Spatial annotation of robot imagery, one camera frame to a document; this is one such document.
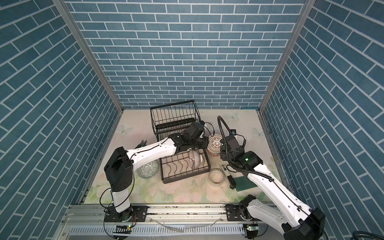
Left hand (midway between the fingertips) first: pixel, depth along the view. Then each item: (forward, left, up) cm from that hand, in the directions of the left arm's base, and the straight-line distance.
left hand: (210, 142), depth 83 cm
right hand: (-5, -8, +3) cm, 10 cm away
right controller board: (-39, -20, -20) cm, 48 cm away
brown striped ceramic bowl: (-7, +8, -5) cm, 12 cm away
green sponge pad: (-17, -19, -16) cm, 30 cm away
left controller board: (-37, +44, -19) cm, 61 cm away
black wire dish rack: (+14, +24, +3) cm, 28 cm away
